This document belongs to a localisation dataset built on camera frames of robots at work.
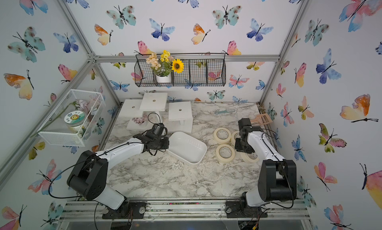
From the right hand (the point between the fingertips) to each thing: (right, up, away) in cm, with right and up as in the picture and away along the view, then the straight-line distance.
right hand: (244, 148), depth 86 cm
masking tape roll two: (-10, -5, +7) cm, 13 cm away
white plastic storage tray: (-34, -2, +12) cm, 36 cm away
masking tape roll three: (-3, +6, +12) cm, 14 cm away
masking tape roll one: (-10, +6, +15) cm, 19 cm away
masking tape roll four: (+2, -4, -4) cm, 6 cm away
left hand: (-44, +3, +5) cm, 44 cm away
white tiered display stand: (-61, +20, +8) cm, 65 cm away
